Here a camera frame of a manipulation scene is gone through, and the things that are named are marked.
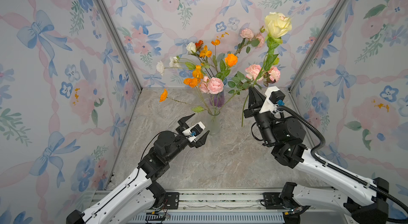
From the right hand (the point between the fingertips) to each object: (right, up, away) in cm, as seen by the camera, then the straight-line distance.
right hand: (252, 87), depth 57 cm
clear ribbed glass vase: (-12, -16, +34) cm, 39 cm away
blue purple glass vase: (-9, -3, +49) cm, 50 cm away
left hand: (-20, -13, +11) cm, 26 cm away
